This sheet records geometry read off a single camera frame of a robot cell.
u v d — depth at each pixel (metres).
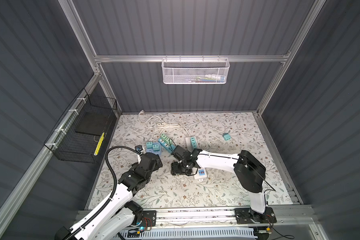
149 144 0.94
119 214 0.59
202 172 0.87
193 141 0.96
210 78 0.92
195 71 1.24
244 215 0.72
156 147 0.94
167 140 0.96
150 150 0.96
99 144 0.69
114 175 0.53
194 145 0.94
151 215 0.75
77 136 0.72
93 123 0.78
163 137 0.98
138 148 0.69
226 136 1.04
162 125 1.09
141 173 0.58
